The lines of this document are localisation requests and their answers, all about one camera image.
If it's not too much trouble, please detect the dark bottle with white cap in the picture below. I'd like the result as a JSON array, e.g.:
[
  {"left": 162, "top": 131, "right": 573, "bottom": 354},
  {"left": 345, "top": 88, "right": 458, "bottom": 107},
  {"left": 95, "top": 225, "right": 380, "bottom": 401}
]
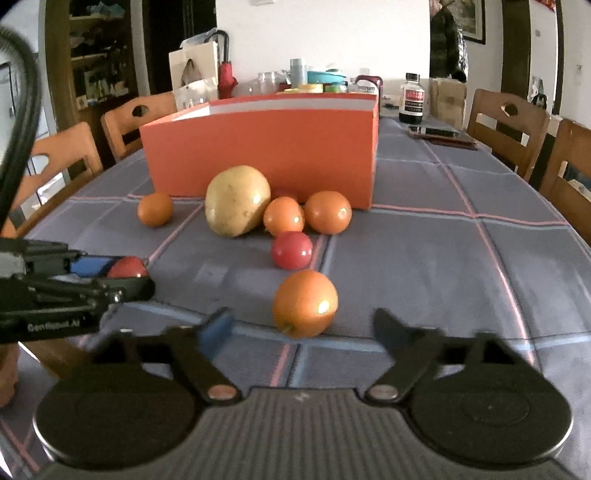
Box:
[{"left": 398, "top": 72, "right": 426, "bottom": 124}]

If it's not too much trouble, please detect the brown cardboard package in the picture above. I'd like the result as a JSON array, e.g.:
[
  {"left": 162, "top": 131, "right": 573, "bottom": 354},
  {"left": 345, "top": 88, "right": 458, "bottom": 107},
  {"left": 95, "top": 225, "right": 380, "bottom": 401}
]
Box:
[{"left": 429, "top": 78, "right": 467, "bottom": 130}]

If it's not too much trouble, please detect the dark wooden shelf cabinet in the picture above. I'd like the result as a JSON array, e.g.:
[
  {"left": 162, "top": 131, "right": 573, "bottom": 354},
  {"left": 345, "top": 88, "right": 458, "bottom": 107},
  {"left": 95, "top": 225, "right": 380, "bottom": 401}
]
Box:
[{"left": 39, "top": 0, "right": 141, "bottom": 134}]

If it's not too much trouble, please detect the orange cardboard box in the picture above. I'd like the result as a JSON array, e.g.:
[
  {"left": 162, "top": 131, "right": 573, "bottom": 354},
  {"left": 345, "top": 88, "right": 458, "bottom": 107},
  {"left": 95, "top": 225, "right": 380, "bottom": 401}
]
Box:
[{"left": 139, "top": 95, "right": 380, "bottom": 210}]

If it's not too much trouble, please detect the framed landscape picture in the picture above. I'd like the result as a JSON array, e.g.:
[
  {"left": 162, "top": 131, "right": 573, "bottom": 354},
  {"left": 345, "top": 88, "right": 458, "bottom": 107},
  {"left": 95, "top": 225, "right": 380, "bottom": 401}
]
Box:
[{"left": 462, "top": 0, "right": 486, "bottom": 45}]

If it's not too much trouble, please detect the black cable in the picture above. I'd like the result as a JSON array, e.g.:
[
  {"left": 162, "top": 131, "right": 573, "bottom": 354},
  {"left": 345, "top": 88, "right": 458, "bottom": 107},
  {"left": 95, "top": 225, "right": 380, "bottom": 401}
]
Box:
[{"left": 0, "top": 25, "right": 42, "bottom": 241}]

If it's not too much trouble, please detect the blue checked tablecloth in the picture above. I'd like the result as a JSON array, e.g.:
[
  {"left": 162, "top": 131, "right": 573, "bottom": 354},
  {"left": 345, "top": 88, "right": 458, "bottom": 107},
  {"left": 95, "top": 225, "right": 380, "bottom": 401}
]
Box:
[{"left": 0, "top": 115, "right": 591, "bottom": 462}]

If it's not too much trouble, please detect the dark red notebook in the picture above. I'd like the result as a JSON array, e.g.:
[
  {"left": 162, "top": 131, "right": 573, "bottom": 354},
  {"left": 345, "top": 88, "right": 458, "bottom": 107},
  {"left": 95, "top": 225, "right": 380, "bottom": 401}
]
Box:
[{"left": 416, "top": 130, "right": 478, "bottom": 151}]

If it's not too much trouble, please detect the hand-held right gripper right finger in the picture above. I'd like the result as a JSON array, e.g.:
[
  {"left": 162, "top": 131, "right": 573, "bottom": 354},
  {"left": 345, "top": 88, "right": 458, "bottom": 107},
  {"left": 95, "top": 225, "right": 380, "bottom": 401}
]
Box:
[{"left": 364, "top": 308, "right": 532, "bottom": 402}]

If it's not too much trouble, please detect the yellow potato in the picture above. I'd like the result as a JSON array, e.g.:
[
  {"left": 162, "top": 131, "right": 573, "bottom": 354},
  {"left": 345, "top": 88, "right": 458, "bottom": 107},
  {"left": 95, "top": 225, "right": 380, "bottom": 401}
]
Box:
[{"left": 204, "top": 165, "right": 271, "bottom": 238}]

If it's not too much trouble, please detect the white bottle with red lid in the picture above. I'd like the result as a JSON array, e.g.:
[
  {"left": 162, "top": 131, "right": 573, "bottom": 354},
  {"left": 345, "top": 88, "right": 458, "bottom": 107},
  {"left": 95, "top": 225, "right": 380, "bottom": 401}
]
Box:
[{"left": 355, "top": 74, "right": 384, "bottom": 96}]

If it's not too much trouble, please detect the small orange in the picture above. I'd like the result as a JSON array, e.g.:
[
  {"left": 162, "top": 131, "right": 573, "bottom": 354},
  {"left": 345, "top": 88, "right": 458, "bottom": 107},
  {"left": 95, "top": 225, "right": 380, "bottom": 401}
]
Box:
[
  {"left": 263, "top": 196, "right": 306, "bottom": 236},
  {"left": 304, "top": 191, "right": 353, "bottom": 234},
  {"left": 137, "top": 192, "right": 174, "bottom": 228},
  {"left": 273, "top": 270, "right": 339, "bottom": 339}
]

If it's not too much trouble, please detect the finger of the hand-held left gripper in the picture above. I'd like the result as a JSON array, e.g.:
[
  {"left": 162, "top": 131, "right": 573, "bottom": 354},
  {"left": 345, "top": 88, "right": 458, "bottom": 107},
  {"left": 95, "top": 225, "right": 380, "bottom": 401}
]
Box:
[
  {"left": 28, "top": 276, "right": 156, "bottom": 306},
  {"left": 60, "top": 249, "right": 114, "bottom": 279}
]

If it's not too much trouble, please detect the red folded umbrella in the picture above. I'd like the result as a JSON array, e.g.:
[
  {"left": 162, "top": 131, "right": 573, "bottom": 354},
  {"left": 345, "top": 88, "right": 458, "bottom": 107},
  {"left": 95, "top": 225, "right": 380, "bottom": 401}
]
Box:
[{"left": 217, "top": 30, "right": 239, "bottom": 100}]

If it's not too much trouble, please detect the brown door frame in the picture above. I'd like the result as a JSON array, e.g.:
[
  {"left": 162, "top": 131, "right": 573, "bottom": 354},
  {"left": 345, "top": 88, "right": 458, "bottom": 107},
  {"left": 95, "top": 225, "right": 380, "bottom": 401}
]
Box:
[{"left": 502, "top": 0, "right": 564, "bottom": 116}]

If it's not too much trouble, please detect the white paper bag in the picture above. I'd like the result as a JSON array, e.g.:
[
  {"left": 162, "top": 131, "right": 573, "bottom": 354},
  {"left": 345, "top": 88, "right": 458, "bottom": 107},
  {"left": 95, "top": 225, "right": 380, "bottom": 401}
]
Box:
[{"left": 168, "top": 44, "right": 220, "bottom": 100}]

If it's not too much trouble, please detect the dark hanging jacket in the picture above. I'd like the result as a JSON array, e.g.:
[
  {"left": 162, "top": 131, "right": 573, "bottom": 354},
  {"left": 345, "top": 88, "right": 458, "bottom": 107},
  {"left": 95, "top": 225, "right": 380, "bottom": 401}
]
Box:
[{"left": 429, "top": 0, "right": 469, "bottom": 81}]

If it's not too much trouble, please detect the teal container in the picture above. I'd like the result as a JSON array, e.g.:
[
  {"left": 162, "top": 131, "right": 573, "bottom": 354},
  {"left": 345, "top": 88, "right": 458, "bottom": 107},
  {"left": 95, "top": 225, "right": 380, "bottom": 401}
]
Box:
[{"left": 307, "top": 70, "right": 347, "bottom": 86}]

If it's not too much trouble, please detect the wooden chair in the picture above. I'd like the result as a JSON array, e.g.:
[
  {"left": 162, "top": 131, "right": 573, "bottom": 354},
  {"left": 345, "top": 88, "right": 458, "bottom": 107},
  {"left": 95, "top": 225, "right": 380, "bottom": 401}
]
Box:
[
  {"left": 538, "top": 119, "right": 591, "bottom": 217},
  {"left": 467, "top": 89, "right": 551, "bottom": 181},
  {"left": 0, "top": 121, "right": 105, "bottom": 241},
  {"left": 100, "top": 91, "right": 178, "bottom": 162}
]

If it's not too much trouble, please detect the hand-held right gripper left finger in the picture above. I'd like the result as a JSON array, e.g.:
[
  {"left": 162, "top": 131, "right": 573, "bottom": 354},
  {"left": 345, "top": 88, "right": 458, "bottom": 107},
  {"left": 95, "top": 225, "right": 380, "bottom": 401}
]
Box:
[{"left": 88, "top": 307, "right": 244, "bottom": 403}]

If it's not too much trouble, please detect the smartphone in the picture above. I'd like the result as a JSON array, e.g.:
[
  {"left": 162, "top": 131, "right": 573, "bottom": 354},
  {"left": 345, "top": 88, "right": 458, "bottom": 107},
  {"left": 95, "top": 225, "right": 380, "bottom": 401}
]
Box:
[{"left": 407, "top": 125, "right": 461, "bottom": 138}]

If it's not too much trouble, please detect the person's left hand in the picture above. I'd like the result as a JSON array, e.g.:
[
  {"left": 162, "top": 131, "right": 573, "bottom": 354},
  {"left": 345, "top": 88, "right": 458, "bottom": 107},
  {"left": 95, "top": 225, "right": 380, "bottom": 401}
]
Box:
[{"left": 0, "top": 344, "right": 20, "bottom": 408}]

